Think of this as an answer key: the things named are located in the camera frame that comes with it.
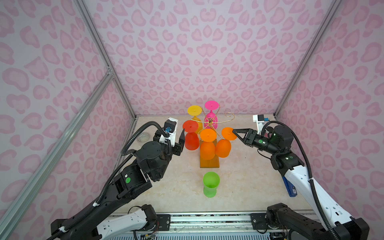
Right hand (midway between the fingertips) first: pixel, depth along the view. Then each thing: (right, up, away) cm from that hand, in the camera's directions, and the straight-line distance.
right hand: (235, 132), depth 66 cm
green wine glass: (-10, -25, +11) cm, 29 cm away
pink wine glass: (-9, +14, +12) cm, 21 cm away
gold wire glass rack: (-10, +5, +9) cm, 14 cm away
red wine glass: (-19, -3, +9) cm, 22 cm away
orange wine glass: (-4, -7, +10) cm, 13 cm away
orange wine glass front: (-12, -8, +8) cm, 16 cm away
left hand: (-25, +3, -9) cm, 27 cm away
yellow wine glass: (-17, +11, +11) cm, 23 cm away
